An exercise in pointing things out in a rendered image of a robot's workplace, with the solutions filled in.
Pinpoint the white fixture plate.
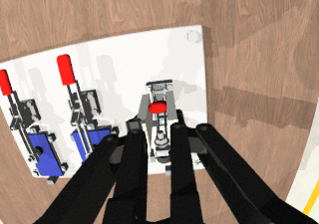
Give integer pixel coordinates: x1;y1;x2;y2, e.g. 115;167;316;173
0;25;207;177

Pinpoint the white rectangular block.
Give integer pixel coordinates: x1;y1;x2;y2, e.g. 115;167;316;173
152;120;170;166

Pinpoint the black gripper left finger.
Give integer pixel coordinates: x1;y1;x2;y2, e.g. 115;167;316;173
33;94;153;224

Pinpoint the blue metal block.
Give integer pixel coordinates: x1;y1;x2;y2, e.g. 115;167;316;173
72;125;112;162

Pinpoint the blue rectangular block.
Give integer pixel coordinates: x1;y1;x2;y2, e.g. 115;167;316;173
28;131;66;176

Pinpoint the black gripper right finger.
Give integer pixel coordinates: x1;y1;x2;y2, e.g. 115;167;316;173
165;91;319;224

